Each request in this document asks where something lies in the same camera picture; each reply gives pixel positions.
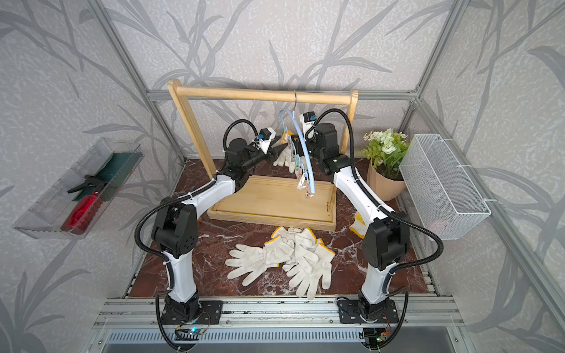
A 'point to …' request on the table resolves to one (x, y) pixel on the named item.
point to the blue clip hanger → (292, 127)
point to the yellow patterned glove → (359, 226)
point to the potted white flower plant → (385, 150)
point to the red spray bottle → (85, 208)
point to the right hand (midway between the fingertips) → (292, 135)
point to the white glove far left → (252, 262)
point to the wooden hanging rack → (310, 204)
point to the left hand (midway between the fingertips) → (283, 140)
